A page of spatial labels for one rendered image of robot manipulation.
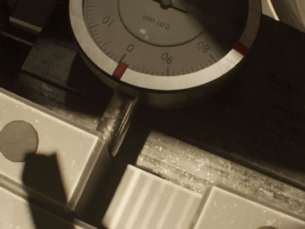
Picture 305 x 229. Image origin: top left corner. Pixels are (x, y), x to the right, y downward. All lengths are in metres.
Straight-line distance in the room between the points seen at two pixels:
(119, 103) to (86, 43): 0.02
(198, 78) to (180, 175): 0.04
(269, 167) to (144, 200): 0.06
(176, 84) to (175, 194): 0.03
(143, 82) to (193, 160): 0.04
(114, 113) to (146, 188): 0.03
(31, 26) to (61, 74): 0.03
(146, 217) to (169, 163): 0.05
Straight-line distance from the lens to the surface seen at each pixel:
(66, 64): 0.21
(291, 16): 0.31
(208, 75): 0.17
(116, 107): 0.18
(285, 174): 0.20
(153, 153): 0.20
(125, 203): 0.16
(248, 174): 0.20
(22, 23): 0.24
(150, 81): 0.17
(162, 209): 0.16
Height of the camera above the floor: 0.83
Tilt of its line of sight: 54 degrees down
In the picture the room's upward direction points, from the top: 42 degrees counter-clockwise
